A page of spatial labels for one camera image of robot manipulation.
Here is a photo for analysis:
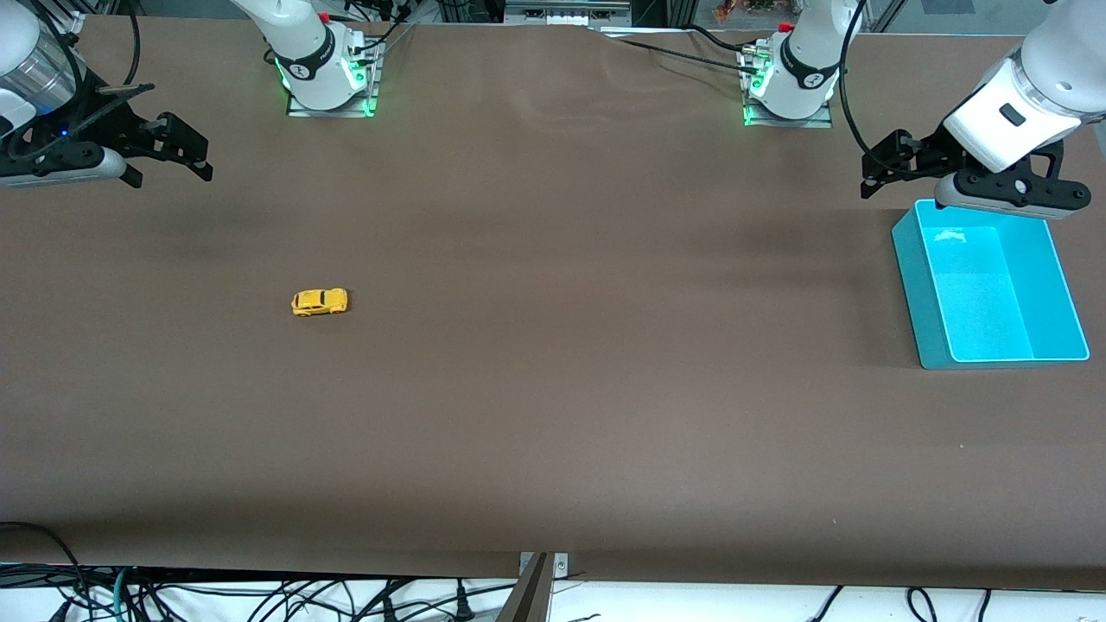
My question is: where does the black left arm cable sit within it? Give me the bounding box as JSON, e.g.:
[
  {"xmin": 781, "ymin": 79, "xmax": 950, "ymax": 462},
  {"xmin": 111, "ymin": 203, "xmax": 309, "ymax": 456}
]
[{"xmin": 835, "ymin": 0, "xmax": 882, "ymax": 163}]

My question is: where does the short black table cable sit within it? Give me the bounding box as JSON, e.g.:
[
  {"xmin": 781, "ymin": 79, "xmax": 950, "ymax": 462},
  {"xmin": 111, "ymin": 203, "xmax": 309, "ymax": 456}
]
[{"xmin": 685, "ymin": 24, "xmax": 751, "ymax": 54}]

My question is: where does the yellow beetle toy car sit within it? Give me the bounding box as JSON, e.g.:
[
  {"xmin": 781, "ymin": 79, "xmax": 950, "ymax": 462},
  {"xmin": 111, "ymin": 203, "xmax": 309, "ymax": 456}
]
[{"xmin": 291, "ymin": 288, "xmax": 349, "ymax": 318}]

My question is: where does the dark wedge post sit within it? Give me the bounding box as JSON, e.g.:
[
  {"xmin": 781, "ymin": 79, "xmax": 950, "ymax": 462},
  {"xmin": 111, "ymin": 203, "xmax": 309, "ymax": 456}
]
[{"xmin": 494, "ymin": 553, "xmax": 555, "ymax": 622}]

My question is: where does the long black table cable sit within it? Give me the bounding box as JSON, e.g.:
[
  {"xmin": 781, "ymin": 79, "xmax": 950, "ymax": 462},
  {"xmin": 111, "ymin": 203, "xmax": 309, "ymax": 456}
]
[{"xmin": 605, "ymin": 33, "xmax": 766, "ymax": 72}]

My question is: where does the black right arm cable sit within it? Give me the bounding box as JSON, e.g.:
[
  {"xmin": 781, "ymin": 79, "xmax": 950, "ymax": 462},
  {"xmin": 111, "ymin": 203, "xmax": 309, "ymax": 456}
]
[{"xmin": 121, "ymin": 0, "xmax": 144, "ymax": 89}]

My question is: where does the turquoise plastic bin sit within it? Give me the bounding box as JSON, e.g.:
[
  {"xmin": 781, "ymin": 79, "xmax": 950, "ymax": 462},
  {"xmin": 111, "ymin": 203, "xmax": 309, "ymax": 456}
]
[{"xmin": 891, "ymin": 199, "xmax": 1090, "ymax": 371}]

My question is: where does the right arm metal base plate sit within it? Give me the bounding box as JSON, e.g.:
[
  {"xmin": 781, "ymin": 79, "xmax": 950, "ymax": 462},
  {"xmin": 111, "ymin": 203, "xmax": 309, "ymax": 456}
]
[{"xmin": 286, "ymin": 39, "xmax": 382, "ymax": 118}]

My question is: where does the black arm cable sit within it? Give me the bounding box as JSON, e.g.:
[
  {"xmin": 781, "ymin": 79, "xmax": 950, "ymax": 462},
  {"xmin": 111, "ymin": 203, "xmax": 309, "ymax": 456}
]
[
  {"xmin": 835, "ymin": 0, "xmax": 882, "ymax": 163},
  {"xmin": 121, "ymin": 0, "xmax": 144, "ymax": 89}
]

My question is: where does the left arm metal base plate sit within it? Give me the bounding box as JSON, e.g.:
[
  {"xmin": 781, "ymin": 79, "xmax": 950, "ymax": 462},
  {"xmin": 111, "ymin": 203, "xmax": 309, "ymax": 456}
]
[{"xmin": 742, "ymin": 43, "xmax": 834, "ymax": 130}]

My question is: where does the black looping cable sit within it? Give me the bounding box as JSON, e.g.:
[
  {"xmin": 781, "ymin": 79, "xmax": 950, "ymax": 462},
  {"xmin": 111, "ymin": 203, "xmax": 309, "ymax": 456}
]
[{"xmin": 0, "ymin": 521, "xmax": 87, "ymax": 597}]

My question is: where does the aluminium frame rail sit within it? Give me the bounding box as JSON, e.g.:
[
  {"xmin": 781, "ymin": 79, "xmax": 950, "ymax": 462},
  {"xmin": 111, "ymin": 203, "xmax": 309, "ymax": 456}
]
[{"xmin": 504, "ymin": 0, "xmax": 633, "ymax": 27}]

